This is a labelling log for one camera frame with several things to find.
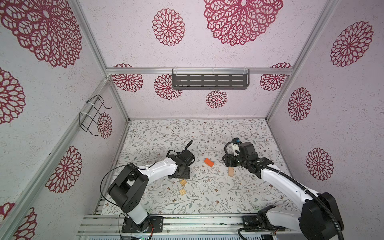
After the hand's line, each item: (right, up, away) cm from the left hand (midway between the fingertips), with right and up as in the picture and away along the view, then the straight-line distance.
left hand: (180, 176), depth 89 cm
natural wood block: (+2, -3, -2) cm, 4 cm away
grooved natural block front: (+2, -7, -6) cm, 9 cm away
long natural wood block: (+31, +2, +3) cm, 31 cm away
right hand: (+27, +13, -4) cm, 31 cm away
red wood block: (+18, +7, +8) cm, 21 cm away
